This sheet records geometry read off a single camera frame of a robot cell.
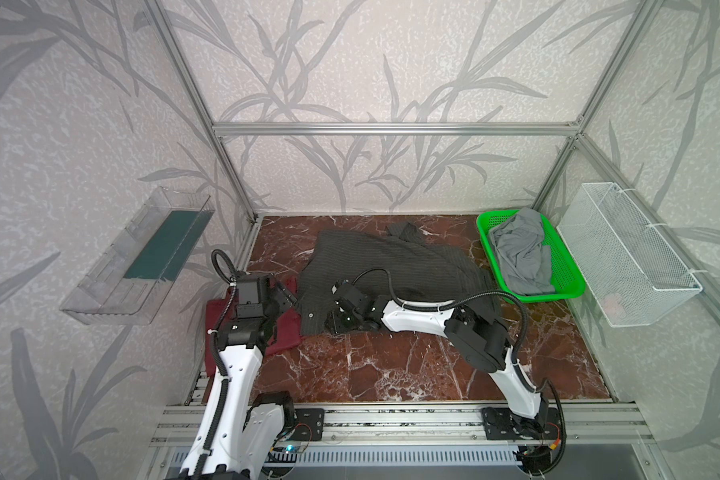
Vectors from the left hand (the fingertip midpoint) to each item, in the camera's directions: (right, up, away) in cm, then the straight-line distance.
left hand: (284, 285), depth 80 cm
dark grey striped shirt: (+34, +3, +25) cm, 42 cm away
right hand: (+11, -10, +11) cm, 18 cm away
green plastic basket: (+87, +1, +17) cm, 89 cm away
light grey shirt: (+76, +5, +23) cm, 80 cm away
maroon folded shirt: (-2, -14, +9) cm, 16 cm away
